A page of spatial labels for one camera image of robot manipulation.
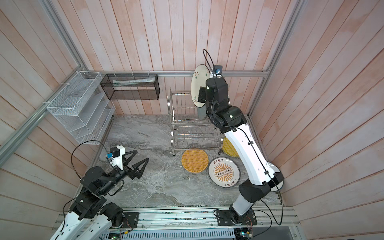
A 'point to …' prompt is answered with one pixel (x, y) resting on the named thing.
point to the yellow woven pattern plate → (228, 148)
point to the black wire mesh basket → (131, 86)
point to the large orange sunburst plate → (224, 172)
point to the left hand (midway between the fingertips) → (143, 158)
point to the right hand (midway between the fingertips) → (207, 85)
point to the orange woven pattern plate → (194, 160)
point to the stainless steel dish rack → (187, 131)
